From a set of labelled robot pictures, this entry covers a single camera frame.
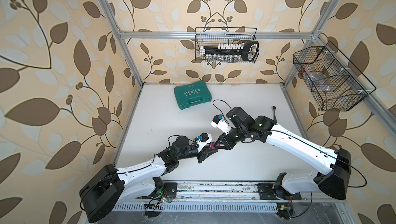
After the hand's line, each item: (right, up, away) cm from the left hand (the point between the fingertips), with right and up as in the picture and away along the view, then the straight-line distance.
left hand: (213, 145), depth 74 cm
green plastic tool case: (-14, +26, +35) cm, 45 cm away
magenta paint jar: (-1, +1, -2) cm, 3 cm away
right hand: (+1, +1, -3) cm, 3 cm away
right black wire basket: (+58, +30, -1) cm, 66 cm away
